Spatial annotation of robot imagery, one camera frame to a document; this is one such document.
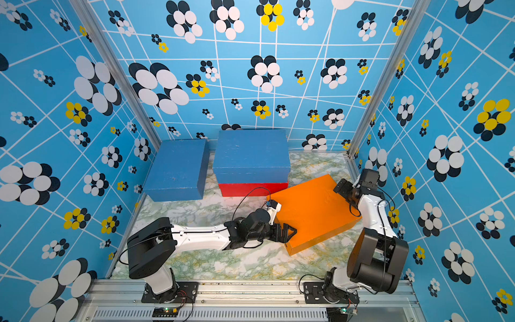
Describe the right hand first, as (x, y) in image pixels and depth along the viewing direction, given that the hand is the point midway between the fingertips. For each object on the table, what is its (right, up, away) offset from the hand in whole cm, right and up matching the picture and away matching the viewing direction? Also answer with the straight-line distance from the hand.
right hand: (347, 191), depth 88 cm
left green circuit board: (-73, -43, -16) cm, 86 cm away
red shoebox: (-50, -1, +10) cm, 51 cm away
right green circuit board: (-8, -39, -19) cm, 45 cm away
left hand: (-26, -14, -12) cm, 31 cm away
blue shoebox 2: (-79, +9, +8) cm, 80 cm away
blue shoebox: (-44, +15, -2) cm, 46 cm away
